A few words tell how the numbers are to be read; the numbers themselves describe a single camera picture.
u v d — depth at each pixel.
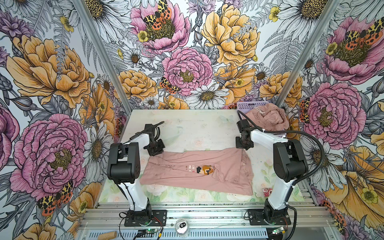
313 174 0.49
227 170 0.88
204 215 0.76
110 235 0.68
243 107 1.20
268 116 1.12
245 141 0.80
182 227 0.60
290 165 0.51
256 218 0.74
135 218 0.67
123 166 0.50
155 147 0.85
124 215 0.74
